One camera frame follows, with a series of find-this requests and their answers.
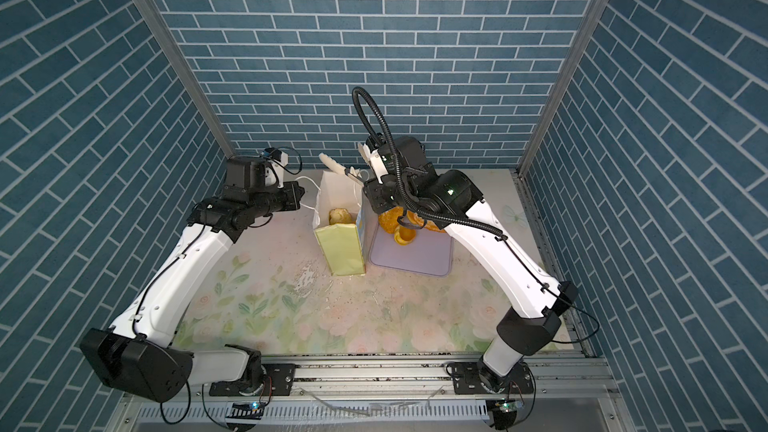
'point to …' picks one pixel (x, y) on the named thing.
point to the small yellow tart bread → (403, 235)
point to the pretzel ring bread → (340, 216)
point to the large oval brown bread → (389, 218)
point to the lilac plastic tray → (430, 252)
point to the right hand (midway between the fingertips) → (368, 182)
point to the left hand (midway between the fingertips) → (306, 188)
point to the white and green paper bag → (337, 224)
